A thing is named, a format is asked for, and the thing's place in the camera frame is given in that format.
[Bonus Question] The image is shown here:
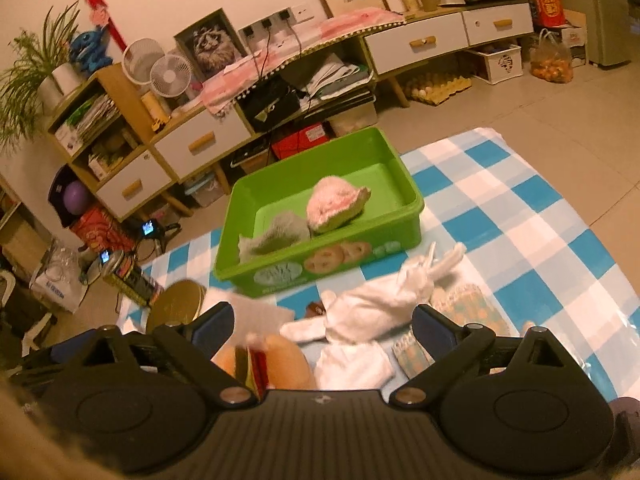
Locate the doll with checkered dress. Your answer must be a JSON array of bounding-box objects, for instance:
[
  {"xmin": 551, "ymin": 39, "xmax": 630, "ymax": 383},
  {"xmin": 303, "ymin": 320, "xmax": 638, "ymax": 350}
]
[{"xmin": 390, "ymin": 284, "xmax": 514, "ymax": 382}]

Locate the white foam block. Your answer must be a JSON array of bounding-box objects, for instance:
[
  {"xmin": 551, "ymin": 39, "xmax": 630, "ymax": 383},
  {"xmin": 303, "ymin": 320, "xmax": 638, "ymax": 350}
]
[{"xmin": 198, "ymin": 287, "xmax": 295, "ymax": 344}]

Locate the white rabbit plush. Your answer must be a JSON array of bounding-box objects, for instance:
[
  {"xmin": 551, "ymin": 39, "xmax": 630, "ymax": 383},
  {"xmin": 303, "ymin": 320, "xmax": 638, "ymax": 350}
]
[{"xmin": 280, "ymin": 243, "xmax": 466, "ymax": 344}]

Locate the grey fuzzy cloth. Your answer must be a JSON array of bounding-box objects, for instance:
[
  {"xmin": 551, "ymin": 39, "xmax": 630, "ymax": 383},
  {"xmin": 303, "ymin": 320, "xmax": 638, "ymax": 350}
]
[{"xmin": 238, "ymin": 210, "xmax": 311, "ymax": 263}]

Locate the pink fluffy plush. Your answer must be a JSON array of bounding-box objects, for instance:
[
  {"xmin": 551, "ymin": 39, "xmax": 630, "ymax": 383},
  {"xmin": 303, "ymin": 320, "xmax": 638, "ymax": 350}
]
[{"xmin": 306, "ymin": 176, "xmax": 371, "ymax": 234}]

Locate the hamburger plush toy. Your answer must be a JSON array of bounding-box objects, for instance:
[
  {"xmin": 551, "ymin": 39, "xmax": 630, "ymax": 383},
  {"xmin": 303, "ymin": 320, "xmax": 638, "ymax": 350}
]
[{"xmin": 212, "ymin": 333, "xmax": 317, "ymax": 400}]

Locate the glass jar gold lid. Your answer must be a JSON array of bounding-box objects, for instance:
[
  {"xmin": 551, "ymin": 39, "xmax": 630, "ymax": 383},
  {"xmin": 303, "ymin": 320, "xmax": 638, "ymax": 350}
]
[{"xmin": 145, "ymin": 280, "xmax": 206, "ymax": 334}]

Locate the tall drink can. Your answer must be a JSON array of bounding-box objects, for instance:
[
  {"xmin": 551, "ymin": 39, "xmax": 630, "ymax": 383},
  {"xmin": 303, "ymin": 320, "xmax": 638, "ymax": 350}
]
[{"xmin": 98, "ymin": 250, "xmax": 164, "ymax": 308}]

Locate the blue white checkered tablecloth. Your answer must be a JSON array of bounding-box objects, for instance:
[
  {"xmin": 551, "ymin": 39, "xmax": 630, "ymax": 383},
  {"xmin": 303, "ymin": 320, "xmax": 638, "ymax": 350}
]
[{"xmin": 144, "ymin": 128, "xmax": 639, "ymax": 400}]

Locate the brown small pouch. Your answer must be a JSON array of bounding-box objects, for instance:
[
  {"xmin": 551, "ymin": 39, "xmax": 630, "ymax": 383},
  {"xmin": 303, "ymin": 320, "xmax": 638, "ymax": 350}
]
[{"xmin": 305, "ymin": 301, "xmax": 326, "ymax": 318}]

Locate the green plastic bin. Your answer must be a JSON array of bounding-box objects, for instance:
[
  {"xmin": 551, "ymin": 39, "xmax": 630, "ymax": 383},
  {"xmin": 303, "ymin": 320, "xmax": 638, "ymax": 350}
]
[{"xmin": 213, "ymin": 127, "xmax": 424, "ymax": 297}]

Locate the purple ball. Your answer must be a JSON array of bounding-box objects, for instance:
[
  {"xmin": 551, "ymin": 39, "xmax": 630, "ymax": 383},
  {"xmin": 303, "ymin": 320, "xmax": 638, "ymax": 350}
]
[{"xmin": 63, "ymin": 180, "xmax": 93, "ymax": 216}]

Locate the wooden shelf unit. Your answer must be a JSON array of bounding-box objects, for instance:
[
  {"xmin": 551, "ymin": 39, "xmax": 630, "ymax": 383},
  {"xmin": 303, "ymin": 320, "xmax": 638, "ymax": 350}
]
[{"xmin": 48, "ymin": 63, "xmax": 193, "ymax": 221}]

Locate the red box under cabinet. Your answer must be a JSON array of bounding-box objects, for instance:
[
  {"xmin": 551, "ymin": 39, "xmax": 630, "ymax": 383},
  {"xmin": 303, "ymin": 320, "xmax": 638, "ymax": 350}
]
[{"xmin": 272, "ymin": 122, "xmax": 330, "ymax": 160}]

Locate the pink table runner cloth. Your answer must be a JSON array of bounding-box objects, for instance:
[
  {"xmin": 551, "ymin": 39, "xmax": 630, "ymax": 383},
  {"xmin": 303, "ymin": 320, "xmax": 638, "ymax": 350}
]
[{"xmin": 200, "ymin": 8, "xmax": 406, "ymax": 116}]

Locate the black bag in cabinet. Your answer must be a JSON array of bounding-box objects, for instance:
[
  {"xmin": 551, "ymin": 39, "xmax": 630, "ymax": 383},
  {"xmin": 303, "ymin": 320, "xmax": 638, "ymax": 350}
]
[{"xmin": 239, "ymin": 77, "xmax": 300, "ymax": 133}]

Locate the egg carton tray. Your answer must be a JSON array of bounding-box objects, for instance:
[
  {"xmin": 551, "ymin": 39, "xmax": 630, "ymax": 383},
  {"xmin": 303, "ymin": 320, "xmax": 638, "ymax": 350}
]
[{"xmin": 404, "ymin": 72, "xmax": 472, "ymax": 106}]

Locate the white desk fan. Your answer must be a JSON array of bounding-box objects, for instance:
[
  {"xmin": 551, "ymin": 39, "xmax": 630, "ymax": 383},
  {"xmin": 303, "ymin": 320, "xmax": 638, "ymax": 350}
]
[
  {"xmin": 122, "ymin": 38, "xmax": 165, "ymax": 86},
  {"xmin": 150, "ymin": 53, "xmax": 192, "ymax": 110}
]

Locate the white storage crate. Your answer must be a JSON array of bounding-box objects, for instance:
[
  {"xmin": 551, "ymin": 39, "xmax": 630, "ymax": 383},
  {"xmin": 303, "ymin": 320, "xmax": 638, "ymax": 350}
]
[{"xmin": 465, "ymin": 42, "xmax": 523, "ymax": 84}]

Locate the framed cat picture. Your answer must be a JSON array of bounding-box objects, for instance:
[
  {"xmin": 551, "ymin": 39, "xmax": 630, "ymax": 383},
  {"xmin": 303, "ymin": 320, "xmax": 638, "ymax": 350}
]
[{"xmin": 174, "ymin": 9, "xmax": 246, "ymax": 81}]

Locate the bag of oranges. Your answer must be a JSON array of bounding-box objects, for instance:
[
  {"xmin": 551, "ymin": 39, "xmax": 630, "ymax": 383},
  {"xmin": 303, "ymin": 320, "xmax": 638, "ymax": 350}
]
[{"xmin": 529, "ymin": 28, "xmax": 574, "ymax": 84}]

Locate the potted green plant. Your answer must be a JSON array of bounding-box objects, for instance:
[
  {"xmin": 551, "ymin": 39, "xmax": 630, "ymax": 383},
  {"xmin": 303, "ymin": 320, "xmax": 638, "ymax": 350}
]
[{"xmin": 1, "ymin": 1, "xmax": 80, "ymax": 151}]

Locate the blue stitch plush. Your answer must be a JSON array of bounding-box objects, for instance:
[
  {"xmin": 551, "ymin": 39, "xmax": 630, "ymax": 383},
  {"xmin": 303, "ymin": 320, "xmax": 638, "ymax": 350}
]
[{"xmin": 70, "ymin": 26, "xmax": 113, "ymax": 76}]

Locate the grey refrigerator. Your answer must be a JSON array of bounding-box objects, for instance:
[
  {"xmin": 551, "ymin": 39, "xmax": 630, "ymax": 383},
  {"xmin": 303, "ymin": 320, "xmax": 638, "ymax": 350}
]
[{"xmin": 561, "ymin": 0, "xmax": 631, "ymax": 67}]

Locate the small camera on tripod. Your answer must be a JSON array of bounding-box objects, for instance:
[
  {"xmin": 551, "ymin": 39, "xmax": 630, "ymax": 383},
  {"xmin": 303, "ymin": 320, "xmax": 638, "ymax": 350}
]
[{"xmin": 136, "ymin": 219, "xmax": 182, "ymax": 262}]

